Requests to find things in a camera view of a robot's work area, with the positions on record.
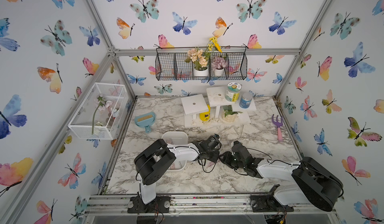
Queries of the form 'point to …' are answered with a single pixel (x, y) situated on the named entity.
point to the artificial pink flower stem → (101, 101)
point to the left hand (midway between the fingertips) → (217, 156)
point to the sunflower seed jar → (233, 92)
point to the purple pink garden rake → (278, 124)
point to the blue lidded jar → (245, 100)
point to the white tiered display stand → (216, 110)
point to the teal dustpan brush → (145, 121)
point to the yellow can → (205, 116)
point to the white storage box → (176, 137)
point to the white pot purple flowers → (218, 64)
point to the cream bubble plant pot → (230, 116)
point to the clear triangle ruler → (239, 130)
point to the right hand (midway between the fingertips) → (219, 157)
